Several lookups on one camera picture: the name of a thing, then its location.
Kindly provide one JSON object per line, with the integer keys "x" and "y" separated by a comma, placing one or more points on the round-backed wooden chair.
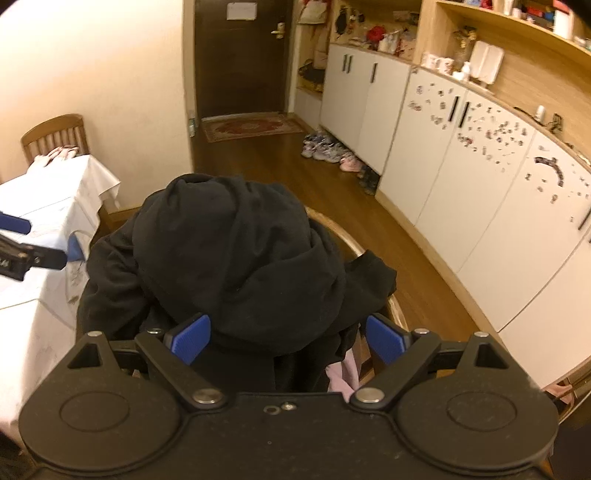
{"x": 344, "y": 235}

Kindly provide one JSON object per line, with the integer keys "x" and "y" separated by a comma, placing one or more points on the white paper sheet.
{"x": 242, "y": 11}

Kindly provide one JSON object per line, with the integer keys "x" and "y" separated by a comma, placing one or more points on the small white bottle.
{"x": 466, "y": 71}

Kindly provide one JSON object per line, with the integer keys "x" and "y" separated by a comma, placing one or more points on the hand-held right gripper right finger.
{"x": 385, "y": 339}

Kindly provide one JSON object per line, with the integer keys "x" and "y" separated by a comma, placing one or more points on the white sticker-covered cabinet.
{"x": 485, "y": 194}

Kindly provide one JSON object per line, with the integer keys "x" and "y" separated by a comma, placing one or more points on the red plush item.
{"x": 376, "y": 33}

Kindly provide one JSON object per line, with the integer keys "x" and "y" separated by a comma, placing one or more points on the gold ornament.
{"x": 464, "y": 41}

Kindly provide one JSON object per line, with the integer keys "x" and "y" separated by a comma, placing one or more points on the dark wooden door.
{"x": 240, "y": 69}

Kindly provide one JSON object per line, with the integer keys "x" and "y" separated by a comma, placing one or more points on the slatted wooden chair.
{"x": 55, "y": 127}

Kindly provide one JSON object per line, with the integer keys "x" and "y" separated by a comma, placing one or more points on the red patterned doormat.
{"x": 249, "y": 127}

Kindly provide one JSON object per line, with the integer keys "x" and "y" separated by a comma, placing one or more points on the white blue printed tablecloth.
{"x": 41, "y": 323}

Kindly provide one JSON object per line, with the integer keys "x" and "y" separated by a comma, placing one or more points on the white patterned mugs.
{"x": 437, "y": 63}

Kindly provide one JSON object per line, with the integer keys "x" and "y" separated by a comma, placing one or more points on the white two-door cabinet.
{"x": 360, "y": 101}

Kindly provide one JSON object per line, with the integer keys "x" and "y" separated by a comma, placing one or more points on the wooden wall shelf unit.
{"x": 531, "y": 64}

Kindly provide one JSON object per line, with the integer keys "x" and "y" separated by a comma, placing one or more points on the row of shoes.
{"x": 330, "y": 150}

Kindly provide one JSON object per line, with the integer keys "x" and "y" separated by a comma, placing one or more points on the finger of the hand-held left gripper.
{"x": 76, "y": 248}
{"x": 16, "y": 223}

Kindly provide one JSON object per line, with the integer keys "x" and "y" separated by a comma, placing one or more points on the white folding tray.
{"x": 485, "y": 62}

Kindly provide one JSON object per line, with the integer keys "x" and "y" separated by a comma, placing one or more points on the hanging bags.
{"x": 314, "y": 46}

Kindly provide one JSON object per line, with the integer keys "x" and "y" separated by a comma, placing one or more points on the pink cloth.
{"x": 60, "y": 153}

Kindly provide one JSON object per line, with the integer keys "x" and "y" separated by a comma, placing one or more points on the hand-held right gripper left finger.
{"x": 189, "y": 339}

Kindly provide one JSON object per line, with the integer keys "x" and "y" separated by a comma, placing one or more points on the black hooded garment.
{"x": 240, "y": 258}

